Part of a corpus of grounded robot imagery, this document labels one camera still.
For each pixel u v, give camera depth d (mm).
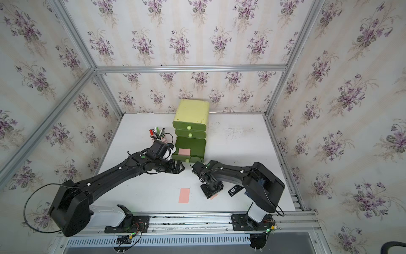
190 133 930
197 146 1029
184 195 833
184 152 981
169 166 725
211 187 710
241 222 733
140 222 732
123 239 717
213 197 755
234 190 800
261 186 470
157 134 959
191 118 882
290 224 746
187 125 882
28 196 398
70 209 398
